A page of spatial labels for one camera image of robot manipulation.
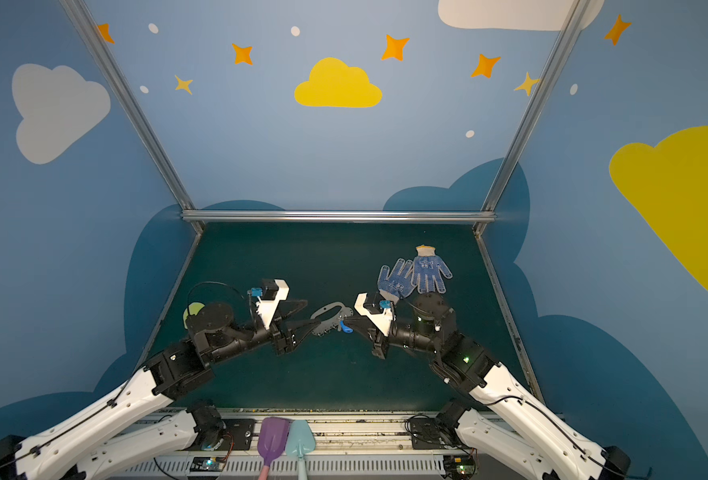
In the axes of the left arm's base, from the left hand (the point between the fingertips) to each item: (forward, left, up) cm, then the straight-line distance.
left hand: (314, 313), depth 62 cm
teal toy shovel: (-19, +4, -30) cm, 36 cm away
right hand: (0, -8, -1) cm, 8 cm away
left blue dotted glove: (+29, -24, -31) cm, 49 cm away
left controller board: (-24, +27, -32) cm, 48 cm away
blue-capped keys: (-2, -7, -4) cm, 8 cm away
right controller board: (-24, -35, -32) cm, 53 cm away
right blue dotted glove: (+35, -35, -31) cm, 58 cm away
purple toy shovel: (-19, +12, -31) cm, 38 cm away
